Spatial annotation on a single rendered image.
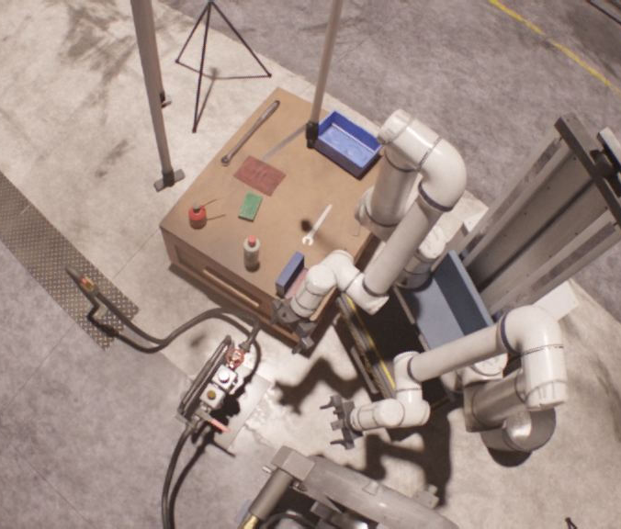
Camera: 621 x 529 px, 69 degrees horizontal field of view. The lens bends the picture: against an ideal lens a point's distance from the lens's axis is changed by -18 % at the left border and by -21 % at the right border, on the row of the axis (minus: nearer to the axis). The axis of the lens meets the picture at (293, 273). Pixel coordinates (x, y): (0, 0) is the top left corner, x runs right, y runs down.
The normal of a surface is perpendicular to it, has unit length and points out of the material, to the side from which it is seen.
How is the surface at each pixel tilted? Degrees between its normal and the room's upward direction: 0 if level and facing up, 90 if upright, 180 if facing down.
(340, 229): 0
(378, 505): 15
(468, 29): 0
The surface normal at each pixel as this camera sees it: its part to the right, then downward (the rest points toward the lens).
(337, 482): -0.47, -0.61
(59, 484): 0.08, -0.36
